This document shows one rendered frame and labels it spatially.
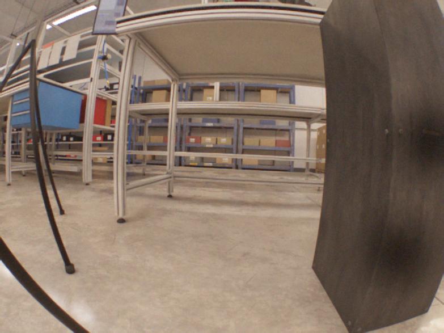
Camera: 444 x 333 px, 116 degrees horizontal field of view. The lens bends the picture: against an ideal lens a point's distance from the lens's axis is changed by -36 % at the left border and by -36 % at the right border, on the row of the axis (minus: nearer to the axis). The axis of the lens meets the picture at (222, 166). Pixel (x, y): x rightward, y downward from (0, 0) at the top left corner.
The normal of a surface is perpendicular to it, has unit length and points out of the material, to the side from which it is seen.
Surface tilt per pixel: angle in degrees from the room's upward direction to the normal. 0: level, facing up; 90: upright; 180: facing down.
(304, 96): 90
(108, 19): 101
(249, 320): 0
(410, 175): 90
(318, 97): 90
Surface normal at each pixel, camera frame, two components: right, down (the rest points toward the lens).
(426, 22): -0.09, 0.05
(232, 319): 0.04, -1.00
